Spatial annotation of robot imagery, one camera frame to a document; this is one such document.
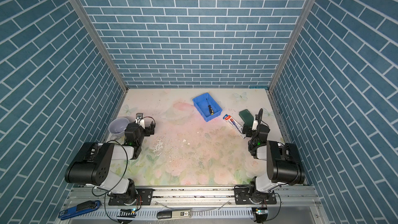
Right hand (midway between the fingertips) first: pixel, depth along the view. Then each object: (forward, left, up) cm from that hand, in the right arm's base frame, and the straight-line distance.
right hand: (255, 124), depth 94 cm
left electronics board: (-50, +64, -10) cm, 82 cm away
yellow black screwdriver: (+10, +28, -3) cm, 30 cm away
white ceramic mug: (-8, +86, -3) cm, 87 cm away
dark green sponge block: (+8, +3, -5) cm, 10 cm away
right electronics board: (-45, 0, -11) cm, 46 cm away
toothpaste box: (+1, +12, -5) cm, 13 cm away
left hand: (-5, +66, +2) cm, 66 cm away
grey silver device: (-48, +40, -2) cm, 63 cm away
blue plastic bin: (+17, +36, -5) cm, 40 cm away
